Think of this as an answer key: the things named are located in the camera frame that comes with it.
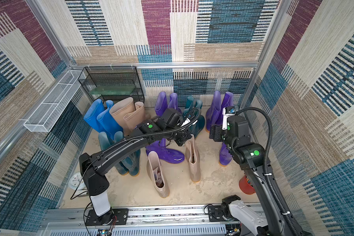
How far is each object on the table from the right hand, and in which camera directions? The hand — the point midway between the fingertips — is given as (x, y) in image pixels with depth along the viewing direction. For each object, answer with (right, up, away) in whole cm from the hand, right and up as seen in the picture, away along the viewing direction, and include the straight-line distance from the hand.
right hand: (221, 129), depth 69 cm
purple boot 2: (+9, +15, +18) cm, 26 cm away
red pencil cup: (+17, -32, +12) cm, 37 cm away
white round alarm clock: (-77, -29, +14) cm, 84 cm away
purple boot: (+6, -17, +14) cm, 23 cm away
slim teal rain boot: (-55, -7, +4) cm, 56 cm away
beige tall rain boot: (-52, +11, +16) cm, 56 cm away
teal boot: (-13, +13, +20) cm, 28 cm away
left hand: (-13, -4, +4) cm, 14 cm away
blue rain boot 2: (-60, +3, +16) cm, 62 cm away
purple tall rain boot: (-30, +14, +22) cm, 39 cm away
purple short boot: (+3, +8, +26) cm, 27 cm away
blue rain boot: (-67, +6, +12) cm, 69 cm away
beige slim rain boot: (-44, +5, +14) cm, 47 cm away
